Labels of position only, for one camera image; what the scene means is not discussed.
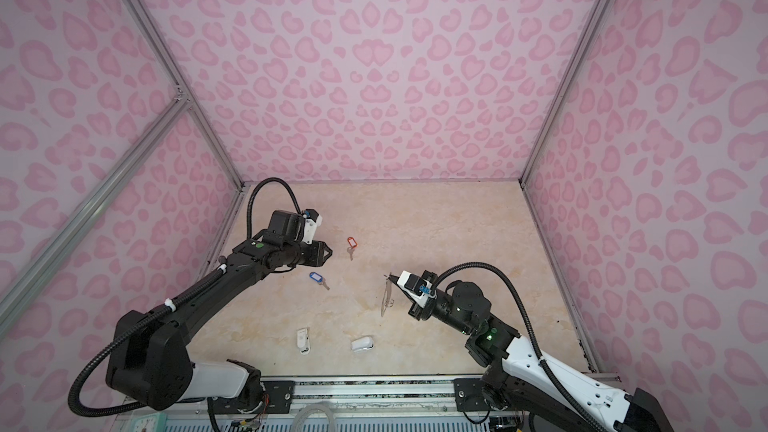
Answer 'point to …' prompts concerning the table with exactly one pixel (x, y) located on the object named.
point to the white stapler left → (303, 342)
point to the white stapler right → (363, 344)
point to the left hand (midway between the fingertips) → (327, 246)
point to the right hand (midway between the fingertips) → (393, 276)
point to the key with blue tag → (319, 278)
